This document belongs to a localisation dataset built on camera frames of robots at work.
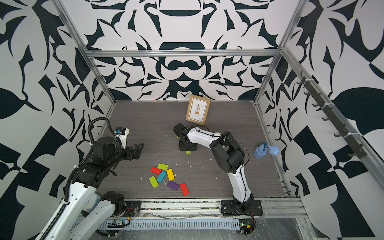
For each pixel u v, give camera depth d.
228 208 0.74
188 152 0.92
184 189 0.81
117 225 0.73
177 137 0.81
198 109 1.04
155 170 0.85
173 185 0.82
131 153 0.65
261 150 0.85
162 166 0.87
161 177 0.83
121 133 0.63
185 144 0.81
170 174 0.85
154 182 0.82
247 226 0.71
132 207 0.74
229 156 0.52
